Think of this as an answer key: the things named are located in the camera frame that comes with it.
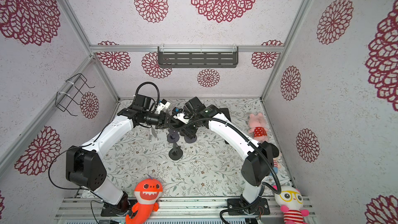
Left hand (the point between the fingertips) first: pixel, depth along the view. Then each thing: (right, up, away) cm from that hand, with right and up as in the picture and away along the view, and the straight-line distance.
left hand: (176, 125), depth 77 cm
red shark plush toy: (-12, -30, -7) cm, 33 cm away
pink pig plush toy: (+48, -3, +20) cm, 52 cm away
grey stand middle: (+6, -12, +21) cm, 24 cm away
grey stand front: (-1, -16, +9) cm, 18 cm away
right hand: (+5, 0, +3) cm, 5 cm away
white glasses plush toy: (+53, -34, -7) cm, 64 cm away
